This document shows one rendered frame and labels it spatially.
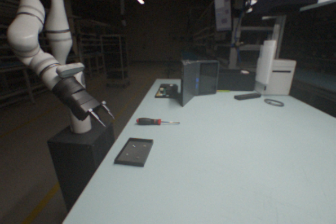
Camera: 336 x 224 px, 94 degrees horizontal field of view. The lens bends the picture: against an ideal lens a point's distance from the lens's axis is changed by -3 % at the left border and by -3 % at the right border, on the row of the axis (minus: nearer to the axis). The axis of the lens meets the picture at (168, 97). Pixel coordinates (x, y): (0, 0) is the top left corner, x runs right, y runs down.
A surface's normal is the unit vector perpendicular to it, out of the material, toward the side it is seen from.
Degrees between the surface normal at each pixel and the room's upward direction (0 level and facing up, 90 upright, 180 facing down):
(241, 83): 90
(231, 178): 0
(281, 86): 90
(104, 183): 0
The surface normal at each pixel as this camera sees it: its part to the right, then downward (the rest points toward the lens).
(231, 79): -0.07, 0.32
